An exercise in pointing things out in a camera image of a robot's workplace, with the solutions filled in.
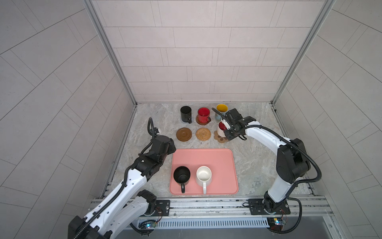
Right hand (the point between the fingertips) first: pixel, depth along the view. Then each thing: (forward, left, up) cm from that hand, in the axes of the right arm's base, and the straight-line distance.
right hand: (227, 133), depth 91 cm
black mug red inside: (+18, +14, 0) cm, 22 cm away
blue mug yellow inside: (+20, +1, +2) cm, 20 cm away
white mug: (-23, +17, -6) cm, 29 cm away
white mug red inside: (0, +5, +6) cm, 7 cm away
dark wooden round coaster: (+5, +28, -5) cm, 28 cm away
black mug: (+16, +26, +2) cm, 30 cm away
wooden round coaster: (+15, +18, -5) cm, 24 cm away
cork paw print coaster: (0, +4, -6) cm, 7 cm away
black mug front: (-21, +29, -5) cm, 36 cm away
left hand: (-8, +32, +9) cm, 34 cm away
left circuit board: (-42, +43, -3) cm, 60 cm away
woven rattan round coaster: (+5, +15, -7) cm, 17 cm away
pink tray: (-14, +6, -8) cm, 17 cm away
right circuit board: (-45, -15, -9) cm, 48 cm away
